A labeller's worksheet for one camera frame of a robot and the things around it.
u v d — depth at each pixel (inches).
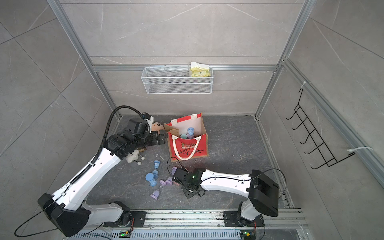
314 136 26.9
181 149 36.1
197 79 39.4
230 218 28.9
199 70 33.7
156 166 35.6
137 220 28.8
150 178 30.7
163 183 32.8
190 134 37.2
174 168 35.8
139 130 21.2
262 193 16.4
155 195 30.9
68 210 15.3
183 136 37.5
